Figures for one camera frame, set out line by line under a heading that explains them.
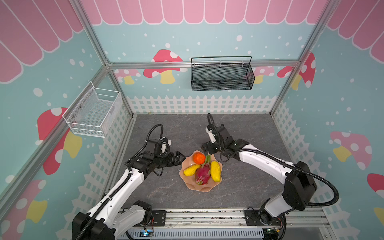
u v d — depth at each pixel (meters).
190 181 0.84
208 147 0.74
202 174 0.81
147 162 0.56
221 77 0.94
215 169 0.82
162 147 0.70
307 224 0.73
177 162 0.69
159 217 0.74
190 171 0.84
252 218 0.74
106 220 0.40
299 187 0.43
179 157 0.70
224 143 0.62
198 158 0.86
